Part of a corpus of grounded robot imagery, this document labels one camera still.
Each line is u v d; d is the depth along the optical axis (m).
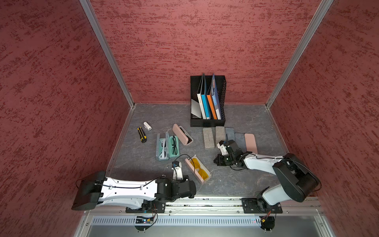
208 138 0.97
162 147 0.94
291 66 0.96
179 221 0.77
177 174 0.69
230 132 1.00
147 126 1.03
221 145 0.85
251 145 0.95
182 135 0.94
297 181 0.44
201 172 0.85
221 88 1.07
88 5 0.70
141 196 0.50
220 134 0.99
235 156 0.72
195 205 0.76
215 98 0.87
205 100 0.89
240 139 0.97
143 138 1.00
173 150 0.94
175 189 0.57
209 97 0.86
